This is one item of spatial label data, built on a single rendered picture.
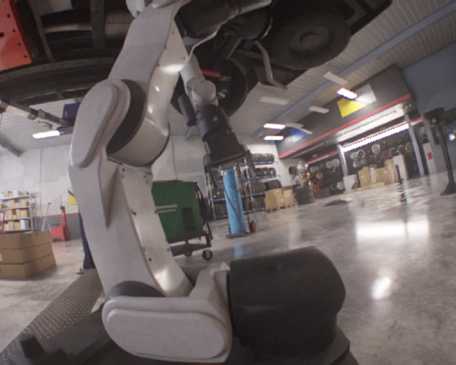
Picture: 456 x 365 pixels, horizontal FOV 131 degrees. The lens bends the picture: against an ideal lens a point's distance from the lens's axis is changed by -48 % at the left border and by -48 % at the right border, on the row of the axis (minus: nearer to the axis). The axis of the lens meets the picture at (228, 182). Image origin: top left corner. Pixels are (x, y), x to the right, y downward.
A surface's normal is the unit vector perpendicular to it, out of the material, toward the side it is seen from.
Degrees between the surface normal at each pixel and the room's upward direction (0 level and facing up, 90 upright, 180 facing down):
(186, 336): 90
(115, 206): 90
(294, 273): 45
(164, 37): 114
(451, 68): 90
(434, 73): 90
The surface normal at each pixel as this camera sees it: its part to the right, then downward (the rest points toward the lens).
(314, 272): -0.09, -0.73
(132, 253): -0.09, -0.11
